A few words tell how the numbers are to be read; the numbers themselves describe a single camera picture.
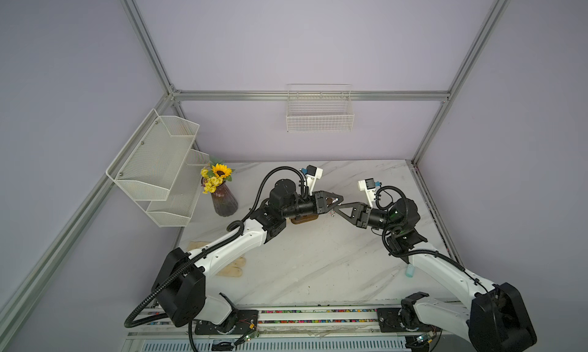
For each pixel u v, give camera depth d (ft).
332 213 2.26
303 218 3.20
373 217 2.13
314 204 2.04
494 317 1.39
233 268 2.80
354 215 2.28
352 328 2.40
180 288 1.34
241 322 2.39
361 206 2.14
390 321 2.40
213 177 2.68
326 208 2.09
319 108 3.11
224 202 3.13
